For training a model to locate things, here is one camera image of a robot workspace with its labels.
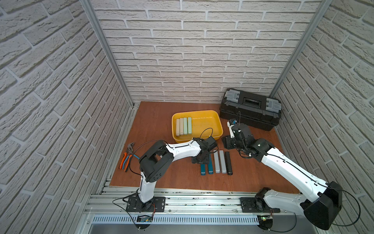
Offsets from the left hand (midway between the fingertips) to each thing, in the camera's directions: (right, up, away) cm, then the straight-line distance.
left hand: (205, 160), depth 88 cm
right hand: (+12, +15, -9) cm, 22 cm away
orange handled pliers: (-51, -2, -3) cm, 52 cm away
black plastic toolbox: (+34, +32, +6) cm, 47 cm away
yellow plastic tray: (+1, +22, +20) cm, 30 cm away
